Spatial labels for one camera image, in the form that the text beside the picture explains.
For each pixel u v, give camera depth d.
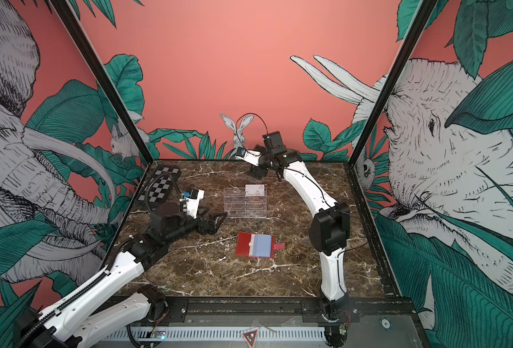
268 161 0.65
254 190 0.98
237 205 1.03
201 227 0.65
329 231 0.55
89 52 0.78
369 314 0.75
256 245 0.90
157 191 1.04
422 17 0.71
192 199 0.64
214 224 0.66
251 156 0.75
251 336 0.69
